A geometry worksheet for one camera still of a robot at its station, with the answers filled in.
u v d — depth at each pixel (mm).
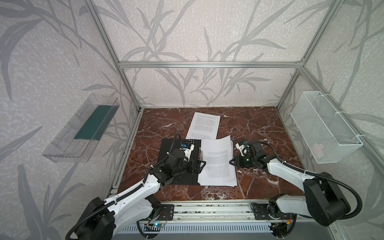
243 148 806
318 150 713
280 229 719
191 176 696
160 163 626
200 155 937
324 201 418
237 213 753
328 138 615
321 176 440
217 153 940
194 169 705
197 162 709
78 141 630
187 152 727
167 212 731
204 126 1089
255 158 685
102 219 390
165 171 617
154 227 717
